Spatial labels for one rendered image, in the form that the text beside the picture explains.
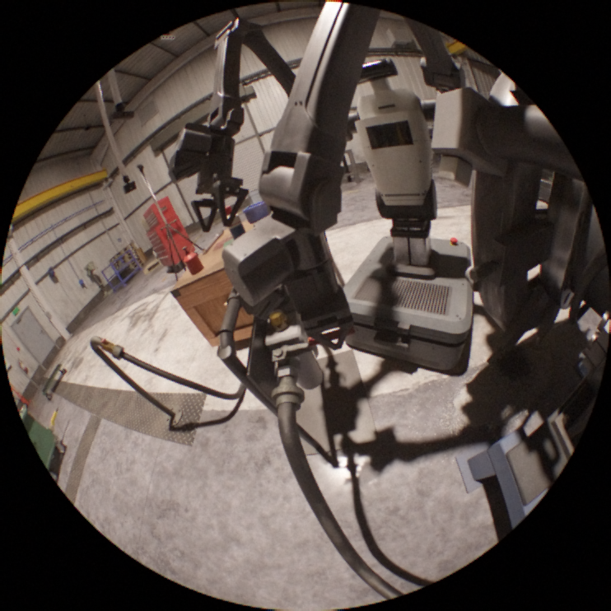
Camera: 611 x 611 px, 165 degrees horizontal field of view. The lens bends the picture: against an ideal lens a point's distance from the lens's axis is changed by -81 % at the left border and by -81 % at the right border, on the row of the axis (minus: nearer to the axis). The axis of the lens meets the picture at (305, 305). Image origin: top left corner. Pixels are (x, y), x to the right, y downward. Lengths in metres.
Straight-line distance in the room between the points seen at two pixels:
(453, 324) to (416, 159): 0.51
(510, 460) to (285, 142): 0.65
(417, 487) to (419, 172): 0.95
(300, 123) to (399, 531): 0.86
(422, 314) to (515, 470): 0.53
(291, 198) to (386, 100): 0.68
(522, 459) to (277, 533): 0.70
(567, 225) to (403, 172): 0.50
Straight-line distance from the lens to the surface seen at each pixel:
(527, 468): 0.59
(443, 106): 0.38
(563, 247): 0.51
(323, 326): 0.28
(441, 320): 0.70
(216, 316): 1.15
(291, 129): 0.22
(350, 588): 0.82
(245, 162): 8.93
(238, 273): 0.20
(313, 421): 0.82
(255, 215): 1.60
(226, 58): 0.65
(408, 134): 0.72
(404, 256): 0.86
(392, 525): 0.75
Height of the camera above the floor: 0.74
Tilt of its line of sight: 36 degrees down
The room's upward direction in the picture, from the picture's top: 22 degrees counter-clockwise
